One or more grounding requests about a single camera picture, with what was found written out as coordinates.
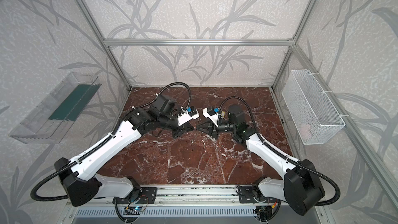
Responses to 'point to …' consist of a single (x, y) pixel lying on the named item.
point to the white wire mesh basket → (316, 118)
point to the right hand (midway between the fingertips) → (198, 122)
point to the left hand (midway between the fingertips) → (194, 124)
